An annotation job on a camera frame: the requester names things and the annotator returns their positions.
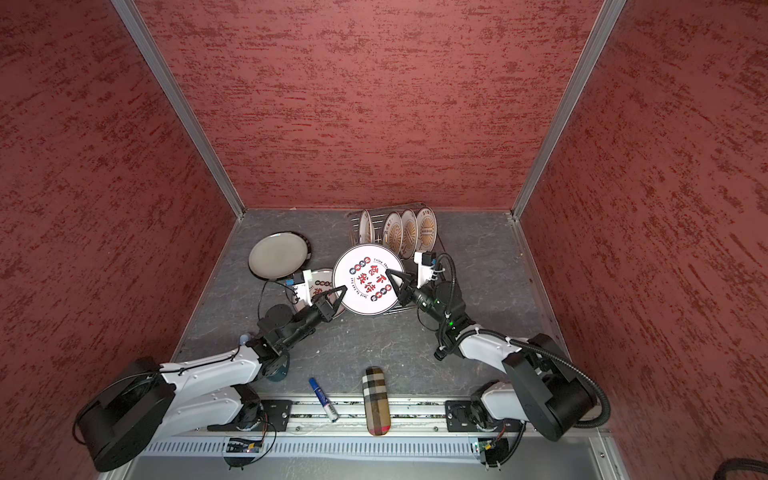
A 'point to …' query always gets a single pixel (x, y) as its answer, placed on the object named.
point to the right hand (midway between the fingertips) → (384, 276)
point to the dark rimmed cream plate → (279, 255)
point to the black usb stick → (440, 353)
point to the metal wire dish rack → (378, 215)
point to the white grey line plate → (279, 255)
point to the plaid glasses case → (376, 400)
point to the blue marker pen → (325, 401)
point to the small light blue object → (243, 339)
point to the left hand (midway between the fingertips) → (349, 294)
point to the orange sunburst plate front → (366, 229)
